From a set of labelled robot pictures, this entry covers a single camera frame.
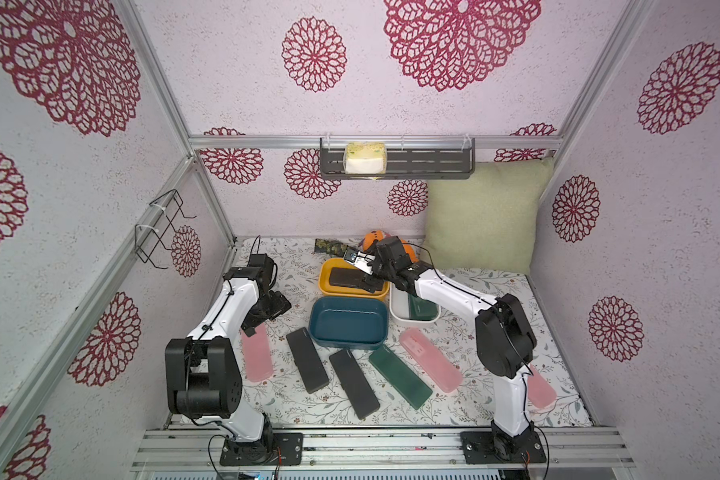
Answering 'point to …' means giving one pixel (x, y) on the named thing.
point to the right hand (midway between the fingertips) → (362, 257)
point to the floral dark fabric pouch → (332, 247)
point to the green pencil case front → (400, 377)
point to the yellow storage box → (325, 286)
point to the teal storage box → (344, 322)
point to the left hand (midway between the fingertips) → (271, 319)
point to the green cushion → (483, 214)
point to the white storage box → (398, 309)
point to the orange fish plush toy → (372, 236)
